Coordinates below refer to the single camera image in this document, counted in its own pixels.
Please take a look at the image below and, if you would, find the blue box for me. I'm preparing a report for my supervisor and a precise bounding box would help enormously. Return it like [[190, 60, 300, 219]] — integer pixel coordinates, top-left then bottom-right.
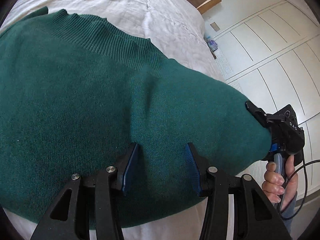
[[203, 36, 218, 51]]

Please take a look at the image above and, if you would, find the green knit sweater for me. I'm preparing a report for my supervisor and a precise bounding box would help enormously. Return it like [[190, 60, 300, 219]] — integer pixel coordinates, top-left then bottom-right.
[[0, 6, 273, 230]]

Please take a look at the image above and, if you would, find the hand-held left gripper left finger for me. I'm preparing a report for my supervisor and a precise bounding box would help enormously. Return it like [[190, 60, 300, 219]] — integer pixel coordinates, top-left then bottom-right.
[[30, 142, 139, 240]]

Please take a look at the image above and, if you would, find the person's right hand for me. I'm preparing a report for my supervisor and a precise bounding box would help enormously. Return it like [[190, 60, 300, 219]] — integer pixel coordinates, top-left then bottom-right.
[[262, 154, 299, 204]]

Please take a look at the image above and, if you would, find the white pillow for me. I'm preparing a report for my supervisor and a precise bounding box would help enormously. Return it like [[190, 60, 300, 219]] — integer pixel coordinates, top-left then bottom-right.
[[145, 0, 209, 53]]

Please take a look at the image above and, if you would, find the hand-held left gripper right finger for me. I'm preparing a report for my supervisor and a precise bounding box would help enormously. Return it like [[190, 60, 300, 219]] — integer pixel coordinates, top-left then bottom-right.
[[184, 142, 293, 240]]

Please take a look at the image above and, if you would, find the black cable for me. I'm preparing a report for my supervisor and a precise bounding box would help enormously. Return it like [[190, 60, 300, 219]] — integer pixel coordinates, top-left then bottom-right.
[[274, 159, 320, 221]]

